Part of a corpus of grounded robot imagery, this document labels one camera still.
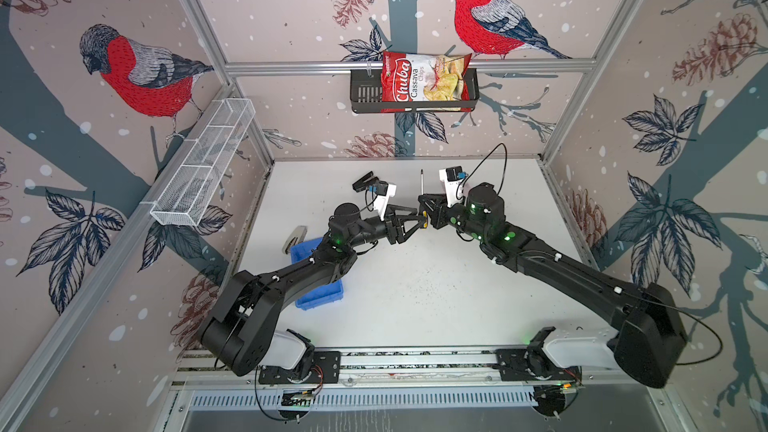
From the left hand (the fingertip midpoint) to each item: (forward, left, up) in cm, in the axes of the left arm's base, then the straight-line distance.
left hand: (420, 219), depth 71 cm
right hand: (+6, +1, -1) cm, 6 cm away
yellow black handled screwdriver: (+10, -1, +2) cm, 10 cm away
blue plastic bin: (-9, +24, -26) cm, 36 cm away
